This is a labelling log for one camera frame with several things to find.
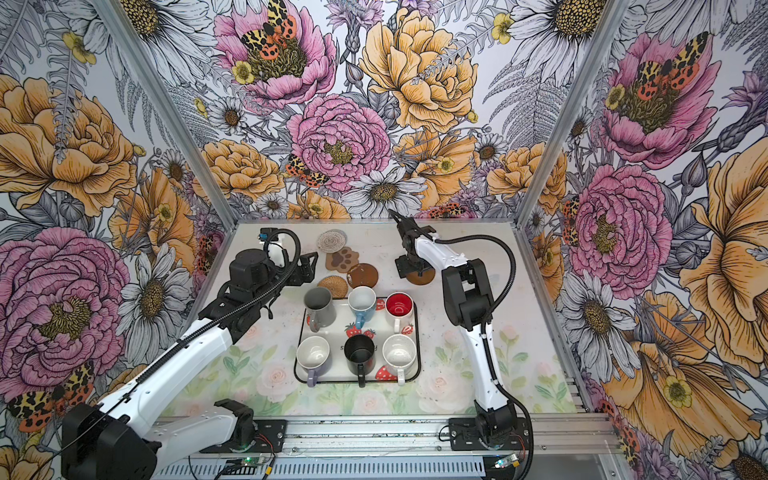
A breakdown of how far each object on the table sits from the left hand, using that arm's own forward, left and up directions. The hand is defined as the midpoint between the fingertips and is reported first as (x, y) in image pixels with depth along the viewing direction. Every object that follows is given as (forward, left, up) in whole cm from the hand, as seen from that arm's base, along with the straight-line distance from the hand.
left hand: (303, 263), depth 80 cm
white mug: (-16, -26, -22) cm, 37 cm away
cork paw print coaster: (+20, -6, -24) cm, 31 cm away
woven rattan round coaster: (+8, -5, -23) cm, 25 cm away
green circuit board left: (-40, +10, -23) cm, 48 cm away
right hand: (+11, -33, -22) cm, 41 cm away
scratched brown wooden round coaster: (+12, -13, -22) cm, 29 cm away
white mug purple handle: (-16, -1, -21) cm, 26 cm away
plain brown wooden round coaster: (+12, -36, -24) cm, 45 cm away
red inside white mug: (-2, -26, -20) cm, 32 cm away
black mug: (-16, -14, -20) cm, 29 cm away
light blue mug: (-1, -14, -18) cm, 23 cm away
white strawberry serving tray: (-14, -7, -24) cm, 29 cm away
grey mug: (-3, -2, -15) cm, 15 cm away
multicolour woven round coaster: (+28, -1, -23) cm, 36 cm away
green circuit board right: (-41, -51, -23) cm, 69 cm away
